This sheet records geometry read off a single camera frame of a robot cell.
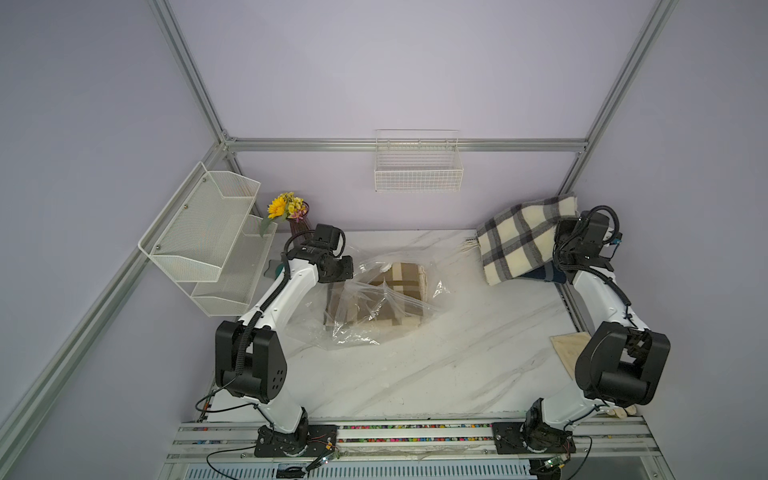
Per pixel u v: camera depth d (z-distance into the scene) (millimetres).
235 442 749
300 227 976
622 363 488
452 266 1105
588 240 640
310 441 728
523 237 954
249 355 450
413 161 956
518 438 732
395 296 885
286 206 941
